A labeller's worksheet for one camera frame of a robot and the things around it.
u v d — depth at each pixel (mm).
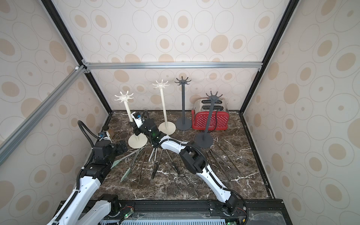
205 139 1009
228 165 877
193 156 634
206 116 969
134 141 1005
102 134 666
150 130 713
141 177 824
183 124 1102
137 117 761
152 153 942
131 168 873
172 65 915
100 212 567
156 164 899
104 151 573
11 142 516
